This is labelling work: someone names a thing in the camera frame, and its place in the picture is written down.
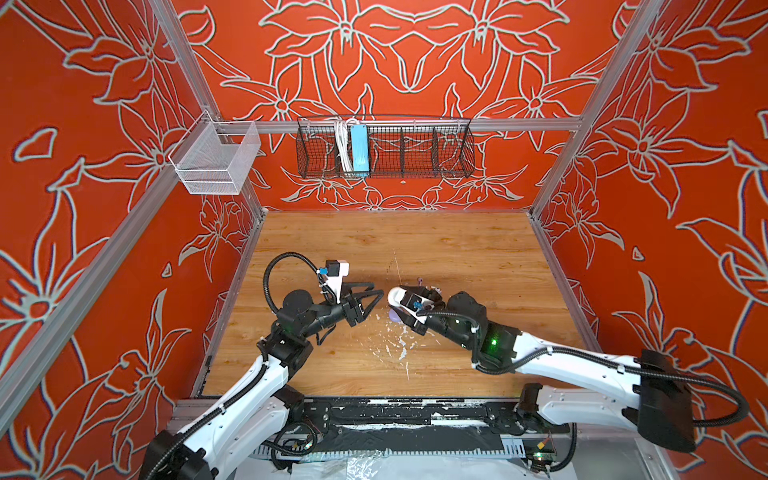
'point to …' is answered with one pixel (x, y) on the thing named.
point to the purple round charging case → (393, 316)
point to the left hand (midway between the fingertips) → (378, 290)
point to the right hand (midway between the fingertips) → (394, 292)
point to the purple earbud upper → (420, 281)
